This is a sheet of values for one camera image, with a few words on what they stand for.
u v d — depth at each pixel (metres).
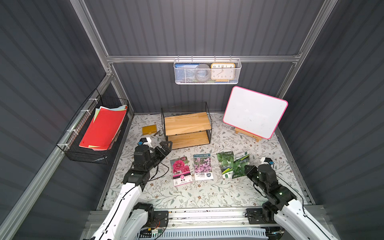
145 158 0.59
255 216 0.73
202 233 0.77
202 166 0.91
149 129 1.08
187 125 0.96
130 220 0.57
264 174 0.61
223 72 0.89
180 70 0.87
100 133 0.69
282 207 0.56
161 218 0.75
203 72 0.90
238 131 1.05
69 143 0.61
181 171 0.89
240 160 0.88
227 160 0.94
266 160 0.74
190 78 0.91
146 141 0.72
